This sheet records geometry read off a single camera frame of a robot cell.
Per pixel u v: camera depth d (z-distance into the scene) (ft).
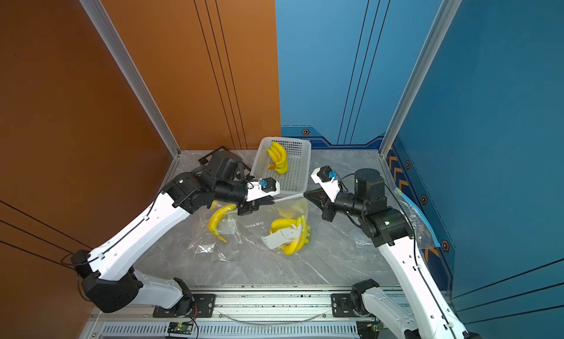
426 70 2.84
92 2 2.32
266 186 1.72
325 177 1.70
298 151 3.80
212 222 2.78
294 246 2.60
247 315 2.38
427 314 1.22
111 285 1.32
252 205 1.83
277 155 3.65
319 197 1.90
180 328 2.36
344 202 1.78
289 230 2.37
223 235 2.84
